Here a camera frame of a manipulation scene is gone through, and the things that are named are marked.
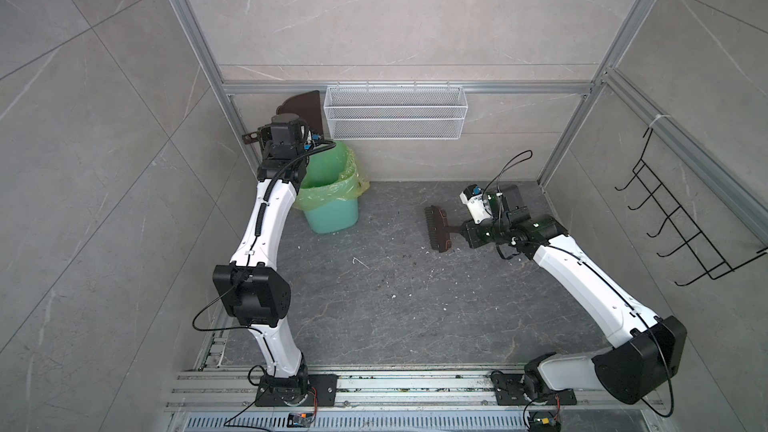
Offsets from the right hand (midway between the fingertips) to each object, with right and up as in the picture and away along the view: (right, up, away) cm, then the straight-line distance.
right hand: (463, 225), depth 80 cm
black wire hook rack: (+47, -1, -14) cm, 49 cm away
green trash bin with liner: (-38, +8, +5) cm, 39 cm away
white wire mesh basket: (-18, +38, +20) cm, 46 cm away
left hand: (-55, +26, -7) cm, 61 cm away
